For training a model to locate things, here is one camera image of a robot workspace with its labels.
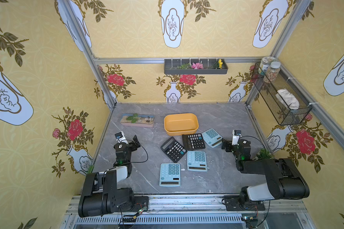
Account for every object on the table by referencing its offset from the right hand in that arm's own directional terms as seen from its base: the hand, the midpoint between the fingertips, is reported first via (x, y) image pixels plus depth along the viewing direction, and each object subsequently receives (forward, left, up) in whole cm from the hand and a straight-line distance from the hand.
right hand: (233, 138), depth 94 cm
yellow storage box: (+12, +36, -3) cm, 38 cm away
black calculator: (-3, +26, -2) cm, 26 cm away
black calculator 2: (-9, +39, -3) cm, 40 cm away
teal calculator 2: (-15, +24, -3) cm, 29 cm away
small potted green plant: (-11, -16, +1) cm, 19 cm away
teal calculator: (+1, +13, -3) cm, 13 cm away
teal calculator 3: (-25, +40, -2) cm, 47 cm away
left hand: (-6, +70, +5) cm, 71 cm away
